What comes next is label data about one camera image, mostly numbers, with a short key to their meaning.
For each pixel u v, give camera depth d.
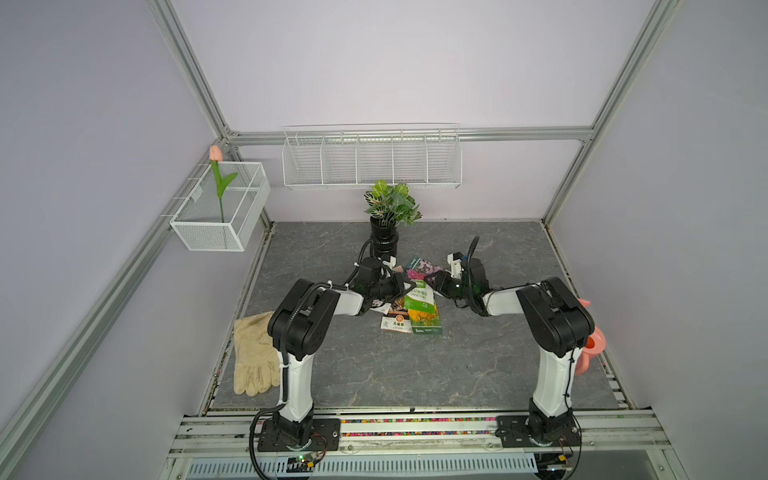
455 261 0.93
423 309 0.93
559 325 0.53
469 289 0.79
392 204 0.93
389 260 0.94
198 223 0.72
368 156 0.99
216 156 0.83
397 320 0.93
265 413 0.66
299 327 0.53
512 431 0.73
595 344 0.77
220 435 0.75
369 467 1.57
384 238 1.02
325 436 0.73
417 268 1.06
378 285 0.85
